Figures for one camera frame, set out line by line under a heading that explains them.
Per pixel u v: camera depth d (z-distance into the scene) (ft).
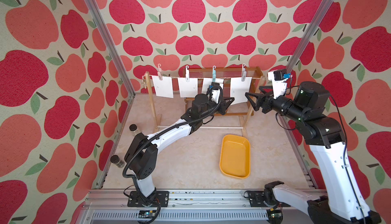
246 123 3.36
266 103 1.62
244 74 2.09
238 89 2.31
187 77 2.16
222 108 2.15
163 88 2.42
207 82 2.25
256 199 2.41
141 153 1.45
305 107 1.33
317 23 2.68
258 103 1.66
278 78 1.50
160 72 2.17
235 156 2.92
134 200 2.41
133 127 2.97
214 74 2.17
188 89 2.40
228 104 2.34
